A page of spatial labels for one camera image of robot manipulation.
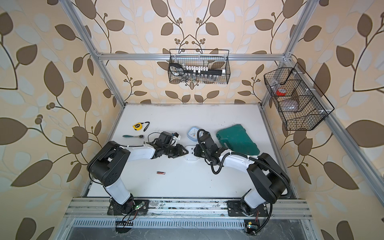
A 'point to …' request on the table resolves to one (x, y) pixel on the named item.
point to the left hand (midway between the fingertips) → (185, 151)
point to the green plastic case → (237, 139)
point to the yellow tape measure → (138, 126)
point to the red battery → (160, 172)
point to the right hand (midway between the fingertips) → (194, 149)
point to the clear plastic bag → (288, 105)
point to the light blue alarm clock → (192, 133)
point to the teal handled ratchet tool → (141, 136)
